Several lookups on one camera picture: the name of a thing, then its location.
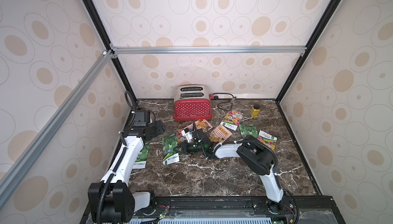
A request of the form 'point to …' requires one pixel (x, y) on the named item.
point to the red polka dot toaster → (192, 102)
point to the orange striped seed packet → (219, 134)
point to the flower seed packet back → (232, 119)
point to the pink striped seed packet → (201, 125)
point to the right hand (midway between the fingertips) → (178, 147)
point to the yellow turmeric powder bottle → (255, 110)
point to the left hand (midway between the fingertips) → (165, 126)
